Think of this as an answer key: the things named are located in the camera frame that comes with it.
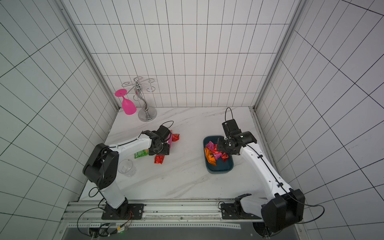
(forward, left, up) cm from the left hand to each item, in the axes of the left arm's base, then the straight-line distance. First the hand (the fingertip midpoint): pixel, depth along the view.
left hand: (159, 154), depth 90 cm
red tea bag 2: (+3, -34, +4) cm, 35 cm away
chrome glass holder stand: (+35, +16, -2) cm, 38 cm away
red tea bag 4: (-3, 0, -1) cm, 3 cm away
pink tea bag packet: (+6, -32, +1) cm, 32 cm away
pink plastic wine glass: (+27, +23, +13) cm, 38 cm away
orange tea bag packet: (-1, -31, 0) cm, 31 cm away
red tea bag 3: (+13, -9, -1) cm, 15 cm away
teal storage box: (-6, -38, -4) cm, 39 cm away
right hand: (-1, -34, +13) cm, 36 cm away
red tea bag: (-1, -40, +1) cm, 40 cm away
